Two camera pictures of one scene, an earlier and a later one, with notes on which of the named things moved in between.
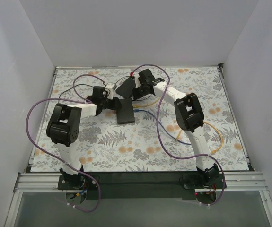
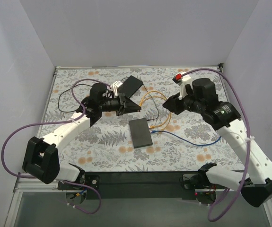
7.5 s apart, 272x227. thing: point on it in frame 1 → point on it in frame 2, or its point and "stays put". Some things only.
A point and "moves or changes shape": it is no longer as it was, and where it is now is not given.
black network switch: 126,89 stays put
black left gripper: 115,103 → 121,104
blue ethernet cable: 139,110 → 186,140
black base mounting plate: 142,185 stays put
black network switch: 125,114 moves or changes shape
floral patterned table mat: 143,134 stays put
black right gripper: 134,88 → 179,104
